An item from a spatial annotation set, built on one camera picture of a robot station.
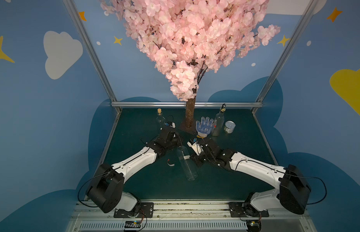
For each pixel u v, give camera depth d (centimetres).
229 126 104
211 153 62
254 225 73
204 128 110
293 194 41
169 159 92
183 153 78
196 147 70
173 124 80
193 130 110
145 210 73
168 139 66
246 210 66
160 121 89
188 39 49
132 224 73
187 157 83
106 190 42
